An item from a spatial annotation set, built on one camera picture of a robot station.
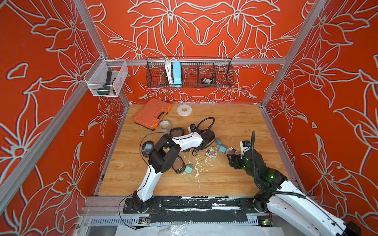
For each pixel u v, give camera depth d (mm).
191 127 854
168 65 875
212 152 917
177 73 895
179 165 875
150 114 1068
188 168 836
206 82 949
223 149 917
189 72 978
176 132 1016
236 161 687
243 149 690
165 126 1058
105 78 889
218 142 922
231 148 927
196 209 726
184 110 1144
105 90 791
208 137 719
